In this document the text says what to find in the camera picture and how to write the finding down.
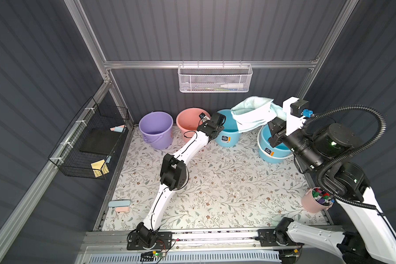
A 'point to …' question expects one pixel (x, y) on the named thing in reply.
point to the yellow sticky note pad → (99, 168)
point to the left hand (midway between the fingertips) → (221, 126)
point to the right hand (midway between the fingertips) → (270, 112)
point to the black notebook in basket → (100, 140)
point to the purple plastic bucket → (157, 127)
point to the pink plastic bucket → (188, 120)
